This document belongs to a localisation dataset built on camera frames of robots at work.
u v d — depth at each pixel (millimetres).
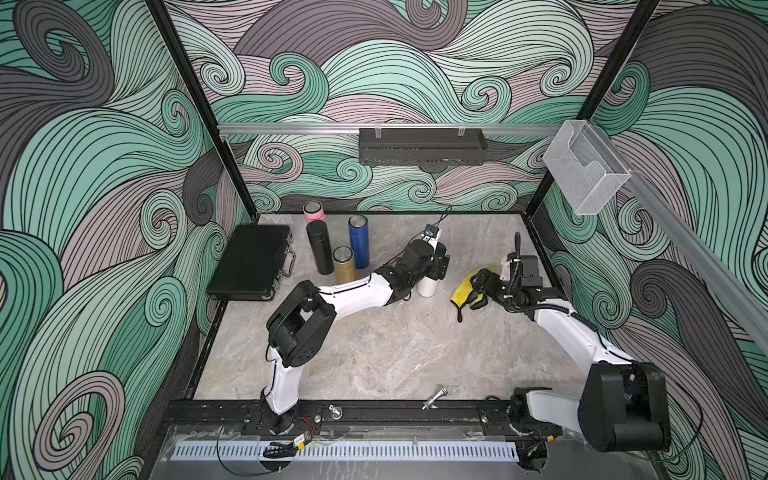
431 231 744
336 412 713
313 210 925
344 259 807
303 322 508
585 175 758
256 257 1027
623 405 404
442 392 758
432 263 775
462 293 949
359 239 933
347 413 747
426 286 928
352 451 698
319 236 872
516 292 646
